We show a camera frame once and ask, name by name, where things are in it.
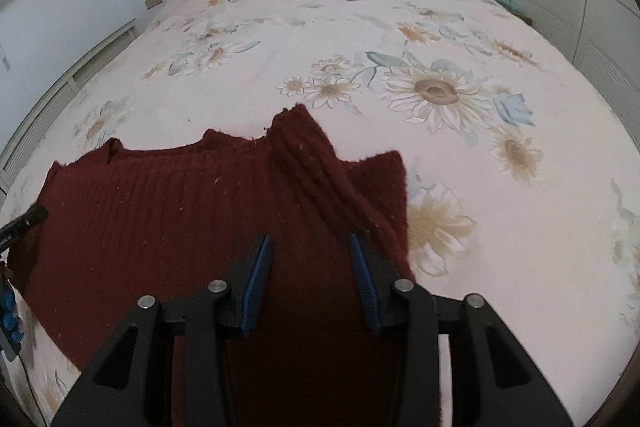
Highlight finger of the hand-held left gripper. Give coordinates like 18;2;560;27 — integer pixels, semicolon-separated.
0;205;49;250

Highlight dark red knit sweater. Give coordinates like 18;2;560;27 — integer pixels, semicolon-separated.
9;103;418;427

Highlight floral pink duvet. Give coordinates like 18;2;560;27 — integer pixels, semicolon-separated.
0;0;640;427

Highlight black cable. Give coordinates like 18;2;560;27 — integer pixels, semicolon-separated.
15;354;43;413

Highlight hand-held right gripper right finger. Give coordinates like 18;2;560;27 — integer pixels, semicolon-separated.
349;233;573;427

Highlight white louvered cabinet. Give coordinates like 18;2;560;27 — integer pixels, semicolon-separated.
0;19;137;192

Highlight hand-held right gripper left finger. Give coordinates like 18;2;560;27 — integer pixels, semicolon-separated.
50;233;273;427

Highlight white wardrobe doors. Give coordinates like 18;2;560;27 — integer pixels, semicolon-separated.
500;0;640;108

